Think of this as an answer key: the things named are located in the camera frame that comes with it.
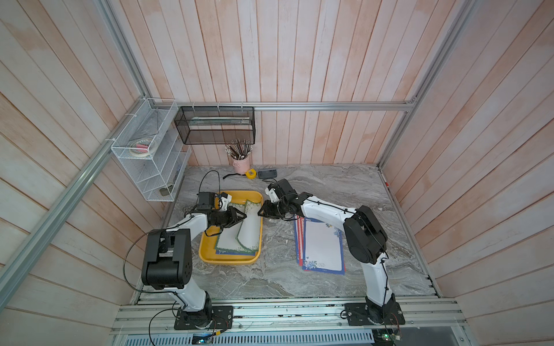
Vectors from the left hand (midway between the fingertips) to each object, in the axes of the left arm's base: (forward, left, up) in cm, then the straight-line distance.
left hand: (244, 218), depth 91 cm
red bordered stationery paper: (-7, -24, -7) cm, 26 cm away
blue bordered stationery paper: (-12, +10, -6) cm, 17 cm away
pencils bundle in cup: (+41, +6, +5) cm, 41 cm away
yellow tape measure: (+31, 0, -5) cm, 31 cm away
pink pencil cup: (+34, +4, -2) cm, 34 cm away
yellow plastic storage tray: (+14, -2, -3) cm, 14 cm away
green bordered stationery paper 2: (-8, +7, -5) cm, 12 cm away
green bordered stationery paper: (-4, -2, -5) cm, 6 cm away
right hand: (+2, -6, +1) cm, 6 cm away
